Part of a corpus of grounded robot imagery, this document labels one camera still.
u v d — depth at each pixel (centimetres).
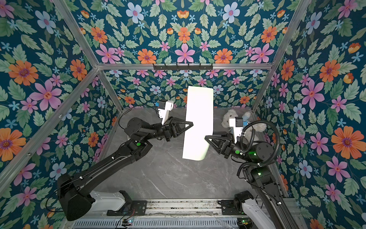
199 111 52
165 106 48
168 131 48
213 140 52
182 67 91
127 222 72
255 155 43
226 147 47
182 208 75
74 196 38
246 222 71
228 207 73
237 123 48
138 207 73
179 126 54
